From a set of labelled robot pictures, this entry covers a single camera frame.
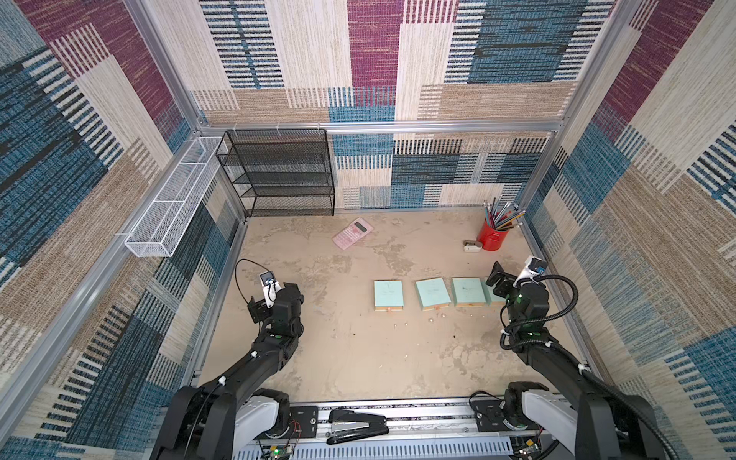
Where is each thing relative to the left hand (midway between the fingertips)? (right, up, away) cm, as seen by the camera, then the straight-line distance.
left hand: (272, 291), depth 85 cm
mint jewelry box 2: (+49, -2, +8) cm, 50 cm away
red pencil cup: (+71, +16, +18) cm, 75 cm away
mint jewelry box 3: (+61, -2, +9) cm, 62 cm away
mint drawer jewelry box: (+63, -1, -6) cm, 63 cm away
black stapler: (+23, -32, -12) cm, 41 cm away
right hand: (+71, +6, 0) cm, 71 cm away
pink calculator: (+23, +18, +26) cm, 39 cm away
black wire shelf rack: (-2, +41, +23) cm, 47 cm away
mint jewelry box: (+35, -3, +7) cm, 36 cm away
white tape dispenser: (+67, +13, +23) cm, 71 cm away
